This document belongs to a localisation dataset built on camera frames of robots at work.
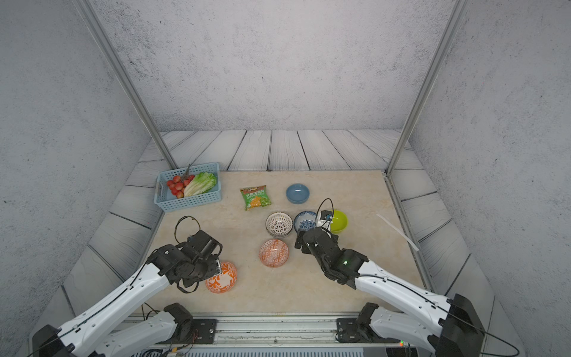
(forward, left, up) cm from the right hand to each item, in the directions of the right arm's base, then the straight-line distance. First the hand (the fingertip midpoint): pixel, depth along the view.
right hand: (309, 233), depth 78 cm
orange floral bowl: (-12, +31, -15) cm, 37 cm away
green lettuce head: (+32, +51, -9) cm, 61 cm away
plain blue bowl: (+30, +4, -15) cm, 34 cm away
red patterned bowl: (0, +14, -16) cm, 21 cm away
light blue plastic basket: (+26, +68, -13) cm, 74 cm away
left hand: (-11, +32, -7) cm, 34 cm away
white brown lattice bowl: (+13, +12, -15) cm, 23 cm away
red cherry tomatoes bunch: (+32, +62, -10) cm, 71 cm away
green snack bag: (+26, +24, -12) cm, 38 cm away
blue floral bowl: (+14, +1, -14) cm, 20 cm away
